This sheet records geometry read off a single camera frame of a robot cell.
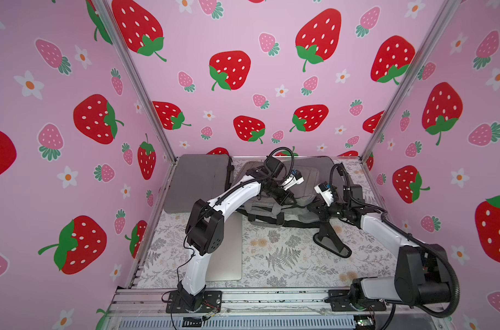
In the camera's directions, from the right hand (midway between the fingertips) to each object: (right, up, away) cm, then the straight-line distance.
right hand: (307, 208), depth 85 cm
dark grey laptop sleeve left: (-56, +14, +28) cm, 64 cm away
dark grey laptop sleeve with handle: (+7, +17, +16) cm, 25 cm away
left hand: (-5, +3, -2) cm, 6 cm away
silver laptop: (-35, -25, +1) cm, 42 cm away
